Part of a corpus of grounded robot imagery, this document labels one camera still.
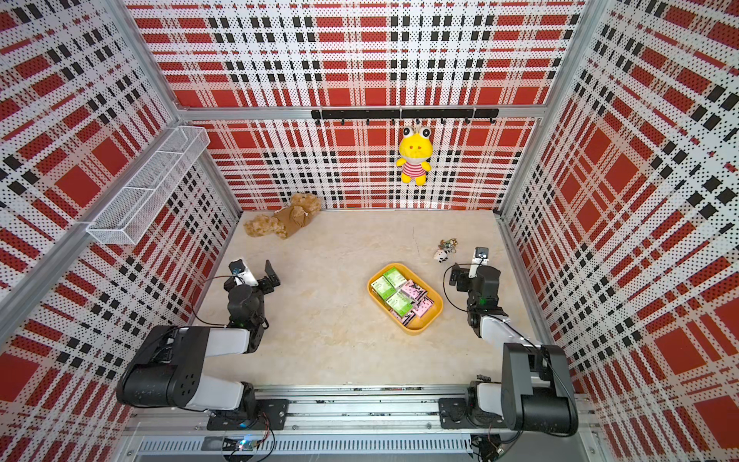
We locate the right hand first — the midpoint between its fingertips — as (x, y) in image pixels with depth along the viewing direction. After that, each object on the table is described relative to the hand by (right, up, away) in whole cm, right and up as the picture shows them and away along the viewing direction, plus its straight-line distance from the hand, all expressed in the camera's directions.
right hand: (474, 264), depth 90 cm
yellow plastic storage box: (-18, -19, -3) cm, 26 cm away
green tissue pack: (-29, -8, +2) cm, 30 cm away
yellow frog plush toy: (-19, +37, +1) cm, 42 cm away
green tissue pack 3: (-24, -12, -2) cm, 27 cm away
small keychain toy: (-5, +5, +18) cm, 19 cm away
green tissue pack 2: (-25, -5, +5) cm, 26 cm away
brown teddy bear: (-67, +15, +16) cm, 70 cm away
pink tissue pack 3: (-22, -17, -2) cm, 28 cm away
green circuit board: (-65, -43, -21) cm, 80 cm away
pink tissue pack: (-19, -8, +1) cm, 21 cm away
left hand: (-68, 0, -1) cm, 68 cm away
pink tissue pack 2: (-16, -14, +1) cm, 21 cm away
